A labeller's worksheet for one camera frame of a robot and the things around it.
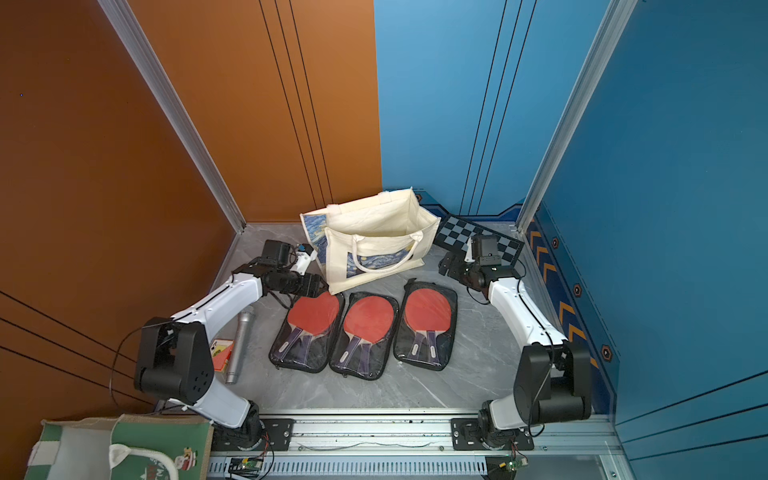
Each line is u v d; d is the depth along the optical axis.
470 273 0.73
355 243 0.80
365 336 0.87
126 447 0.53
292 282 0.77
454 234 1.13
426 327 0.90
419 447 0.73
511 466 0.70
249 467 0.71
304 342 0.87
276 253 0.72
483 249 0.67
